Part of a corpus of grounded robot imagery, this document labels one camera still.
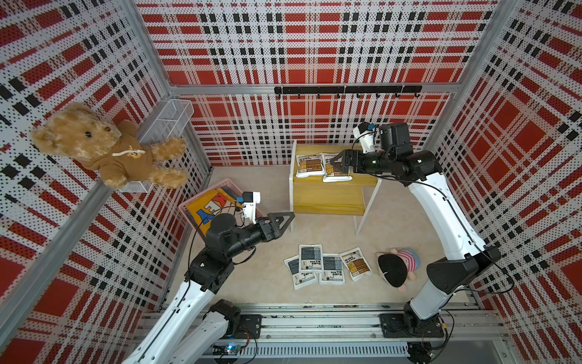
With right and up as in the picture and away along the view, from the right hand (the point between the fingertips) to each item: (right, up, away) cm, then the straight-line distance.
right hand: (346, 161), depth 70 cm
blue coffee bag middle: (-11, -36, +18) cm, 41 cm away
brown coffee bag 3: (+7, -38, +14) cm, 41 cm away
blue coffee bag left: (-15, -43, +13) cm, 47 cm away
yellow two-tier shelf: (-8, -8, +23) cm, 25 cm away
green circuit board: (-37, -59, -1) cm, 70 cm away
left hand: (-17, -17, -5) cm, 24 cm away
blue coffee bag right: (-2, -40, +15) cm, 43 cm away
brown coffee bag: (-11, -1, +2) cm, 11 cm away
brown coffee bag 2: (-4, -4, +1) cm, 6 cm away
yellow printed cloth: (-56, -18, +25) cm, 64 cm away
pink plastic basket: (-51, -7, +37) cm, 63 cm away
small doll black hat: (+18, -37, +8) cm, 42 cm away
